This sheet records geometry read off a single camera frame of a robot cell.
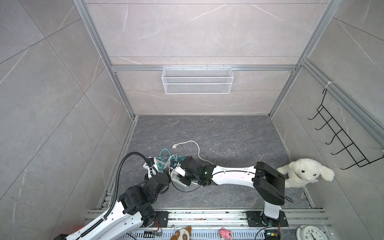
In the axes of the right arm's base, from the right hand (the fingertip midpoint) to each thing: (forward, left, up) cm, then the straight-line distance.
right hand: (179, 172), depth 83 cm
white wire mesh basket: (+55, -12, +24) cm, 61 cm away
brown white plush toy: (-29, -3, -3) cm, 29 cm away
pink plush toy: (-29, -22, -3) cm, 37 cm away
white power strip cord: (+20, +5, -4) cm, 21 cm away
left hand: (-1, +7, +10) cm, 12 cm away
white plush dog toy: (-6, -62, +9) cm, 63 cm away
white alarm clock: (-29, -61, -3) cm, 68 cm away
